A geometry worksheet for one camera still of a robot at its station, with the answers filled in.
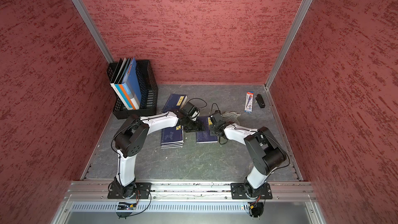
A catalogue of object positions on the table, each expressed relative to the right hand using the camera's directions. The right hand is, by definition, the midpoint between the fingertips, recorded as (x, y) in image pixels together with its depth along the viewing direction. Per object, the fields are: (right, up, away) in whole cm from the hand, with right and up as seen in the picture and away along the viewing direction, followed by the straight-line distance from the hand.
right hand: (215, 131), depth 95 cm
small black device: (+34, +19, +13) cm, 41 cm away
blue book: (-28, +18, +14) cm, 36 cm away
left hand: (-9, 0, -3) cm, 10 cm away
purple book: (-26, -1, -6) cm, 27 cm away
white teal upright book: (-54, +32, -14) cm, 64 cm away
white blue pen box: (+26, +18, +14) cm, 34 cm away
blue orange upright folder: (-48, +28, -13) cm, 57 cm away
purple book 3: (-7, -2, -3) cm, 8 cm away
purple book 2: (-26, -5, -8) cm, 28 cm away
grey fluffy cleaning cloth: (+11, +9, +3) cm, 14 cm away
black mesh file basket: (-48, +27, +18) cm, 59 cm away
